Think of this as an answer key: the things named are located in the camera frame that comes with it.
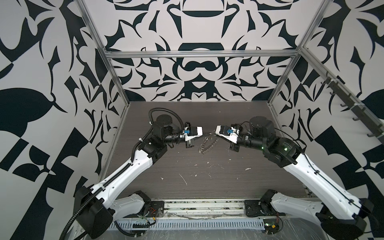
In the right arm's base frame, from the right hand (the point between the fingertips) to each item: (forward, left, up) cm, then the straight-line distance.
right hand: (219, 130), depth 63 cm
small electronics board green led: (-31, -25, -35) cm, 53 cm away
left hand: (0, +4, +2) cm, 5 cm away
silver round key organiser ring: (-6, +7, -5) cm, 10 cm away
